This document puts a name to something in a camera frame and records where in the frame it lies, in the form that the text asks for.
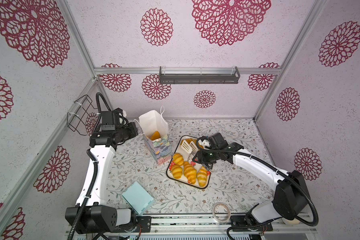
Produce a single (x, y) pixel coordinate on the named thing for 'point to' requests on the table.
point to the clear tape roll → (214, 216)
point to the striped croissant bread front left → (176, 171)
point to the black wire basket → (78, 114)
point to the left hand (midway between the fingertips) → (137, 132)
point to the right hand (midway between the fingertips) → (194, 157)
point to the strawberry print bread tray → (177, 148)
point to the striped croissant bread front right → (202, 175)
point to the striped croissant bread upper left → (178, 159)
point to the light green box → (138, 197)
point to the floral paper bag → (158, 143)
